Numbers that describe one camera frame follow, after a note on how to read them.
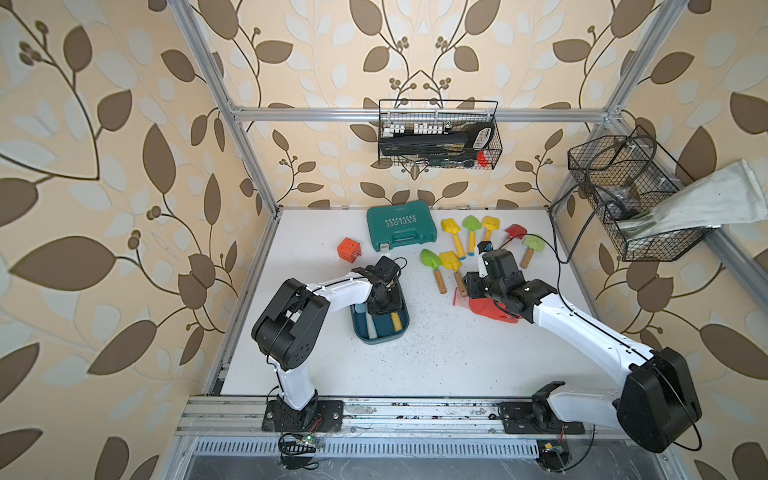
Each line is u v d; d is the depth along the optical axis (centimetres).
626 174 82
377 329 88
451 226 113
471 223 116
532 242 109
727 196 57
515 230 112
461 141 81
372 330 87
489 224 115
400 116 91
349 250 102
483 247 75
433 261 103
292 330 48
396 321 89
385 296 82
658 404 40
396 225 109
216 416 76
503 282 63
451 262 102
